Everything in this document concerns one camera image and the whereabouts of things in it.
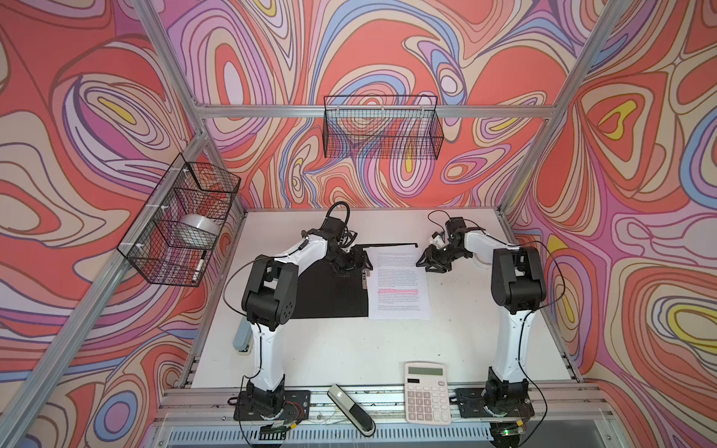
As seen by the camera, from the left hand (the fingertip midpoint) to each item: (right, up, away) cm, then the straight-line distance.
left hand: (364, 268), depth 95 cm
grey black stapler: (0, -35, -28) cm, 45 cm away
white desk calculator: (+17, -31, -21) cm, 41 cm away
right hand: (+22, -1, +5) cm, 23 cm away
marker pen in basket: (-44, +3, -22) cm, 49 cm away
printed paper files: (+12, -7, +1) cm, 14 cm away
